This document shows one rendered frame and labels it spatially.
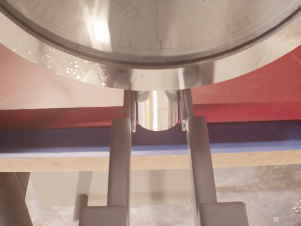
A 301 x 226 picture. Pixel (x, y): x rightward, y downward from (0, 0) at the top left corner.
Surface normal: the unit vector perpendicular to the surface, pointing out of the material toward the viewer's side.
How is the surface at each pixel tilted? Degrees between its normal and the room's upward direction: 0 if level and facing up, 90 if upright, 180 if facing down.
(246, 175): 0
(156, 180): 0
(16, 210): 63
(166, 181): 0
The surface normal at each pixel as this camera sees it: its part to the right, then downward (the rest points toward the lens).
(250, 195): 0.02, 0.68
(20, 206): 0.90, -0.28
